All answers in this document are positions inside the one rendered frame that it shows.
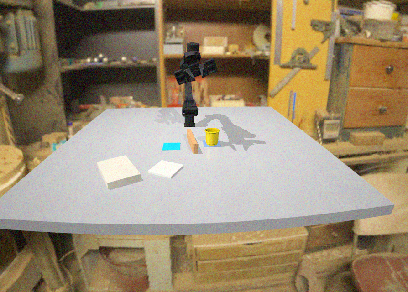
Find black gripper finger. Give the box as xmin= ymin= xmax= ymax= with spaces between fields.
xmin=199 ymin=63 xmax=209 ymax=78
xmin=184 ymin=69 xmax=195 ymax=82

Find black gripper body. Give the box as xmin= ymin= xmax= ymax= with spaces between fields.
xmin=174 ymin=58 xmax=218 ymax=85

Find yellow cup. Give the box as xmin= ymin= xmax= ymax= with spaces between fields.
xmin=205 ymin=128 xmax=220 ymax=146

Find cream flat rectangular block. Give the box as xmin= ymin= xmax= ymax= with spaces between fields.
xmin=97 ymin=155 xmax=141 ymax=189

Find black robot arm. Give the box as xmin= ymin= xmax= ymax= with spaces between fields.
xmin=180 ymin=42 xmax=201 ymax=127

